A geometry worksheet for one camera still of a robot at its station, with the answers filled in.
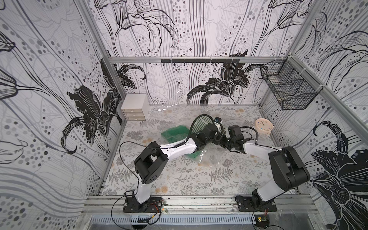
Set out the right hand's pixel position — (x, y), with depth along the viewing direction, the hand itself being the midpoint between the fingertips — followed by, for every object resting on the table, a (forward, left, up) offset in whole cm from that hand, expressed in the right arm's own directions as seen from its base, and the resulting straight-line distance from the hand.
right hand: (217, 139), depth 94 cm
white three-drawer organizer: (+23, +59, +8) cm, 64 cm away
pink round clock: (+12, -35, -1) cm, 37 cm away
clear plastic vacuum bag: (+23, +30, -2) cm, 38 cm away
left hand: (-1, +1, +8) cm, 8 cm away
